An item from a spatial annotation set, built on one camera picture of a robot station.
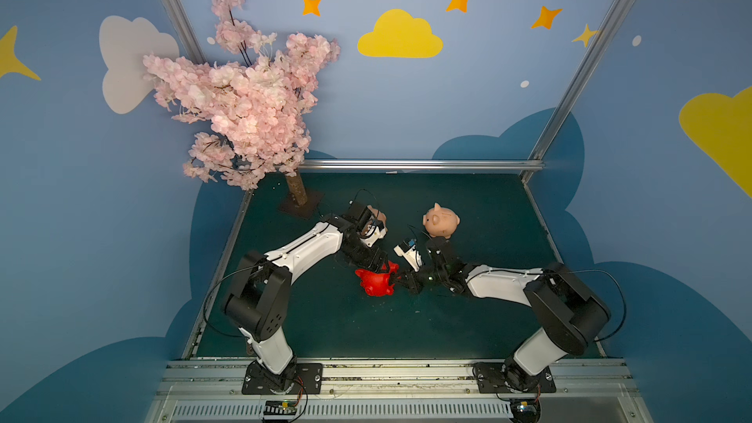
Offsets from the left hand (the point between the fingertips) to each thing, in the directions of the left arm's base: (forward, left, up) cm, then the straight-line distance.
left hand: (378, 263), depth 87 cm
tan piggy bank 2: (+16, -21, +1) cm, 26 cm away
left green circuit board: (-36, +24, -10) cm, 44 cm away
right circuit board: (-35, -39, -11) cm, 53 cm away
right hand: (-3, -6, -2) cm, 7 cm away
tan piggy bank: (+18, 0, -1) cm, 18 cm away
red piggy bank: (-6, 0, -1) cm, 6 cm away
